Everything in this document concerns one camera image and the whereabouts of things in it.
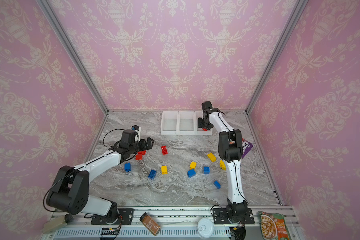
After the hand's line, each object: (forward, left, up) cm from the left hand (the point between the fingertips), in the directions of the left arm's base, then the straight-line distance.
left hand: (148, 142), depth 91 cm
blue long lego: (-17, -3, -9) cm, 19 cm away
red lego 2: (-4, +7, -11) cm, 14 cm away
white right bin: (+13, -32, -5) cm, 35 cm away
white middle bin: (+23, -23, -8) cm, 34 cm away
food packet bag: (-41, -65, -9) cm, 77 cm away
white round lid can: (-42, -32, -4) cm, 53 cm away
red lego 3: (+16, -37, -6) cm, 40 cm away
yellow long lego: (-5, -40, -9) cm, 41 cm away
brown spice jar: (-41, -7, -5) cm, 42 cm away
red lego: (-2, +5, -10) cm, 11 cm away
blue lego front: (-22, -41, -8) cm, 47 cm away
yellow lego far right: (-11, -45, -7) cm, 47 cm away
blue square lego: (-12, -36, -12) cm, 40 cm away
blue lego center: (-15, -27, -9) cm, 32 cm away
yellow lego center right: (-11, -27, -8) cm, 30 cm away
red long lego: (0, -9, -8) cm, 12 cm away
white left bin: (+22, -11, -9) cm, 26 cm away
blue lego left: (-12, +12, -9) cm, 20 cm away
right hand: (+19, -35, -5) cm, 40 cm away
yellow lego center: (-14, -10, -7) cm, 19 cm away
